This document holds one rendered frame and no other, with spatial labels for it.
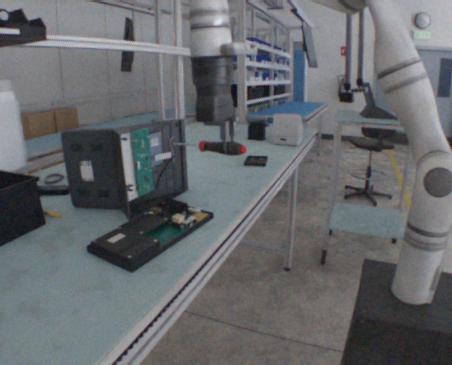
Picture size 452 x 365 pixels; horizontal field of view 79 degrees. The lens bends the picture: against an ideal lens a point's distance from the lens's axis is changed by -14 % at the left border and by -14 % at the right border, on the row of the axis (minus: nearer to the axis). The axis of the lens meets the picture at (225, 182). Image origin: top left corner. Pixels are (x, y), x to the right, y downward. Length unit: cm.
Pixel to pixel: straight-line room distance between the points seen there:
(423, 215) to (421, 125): 18
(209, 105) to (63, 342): 43
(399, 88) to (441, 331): 49
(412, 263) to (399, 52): 43
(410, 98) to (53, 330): 71
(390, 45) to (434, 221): 35
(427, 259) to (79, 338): 65
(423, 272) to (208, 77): 58
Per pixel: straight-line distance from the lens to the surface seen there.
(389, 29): 66
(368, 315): 72
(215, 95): 55
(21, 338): 50
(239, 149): 57
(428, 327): 74
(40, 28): 112
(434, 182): 66
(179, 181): 89
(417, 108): 67
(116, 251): 58
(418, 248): 71
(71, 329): 48
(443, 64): 743
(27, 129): 423
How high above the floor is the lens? 131
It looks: 19 degrees down
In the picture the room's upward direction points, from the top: 1 degrees counter-clockwise
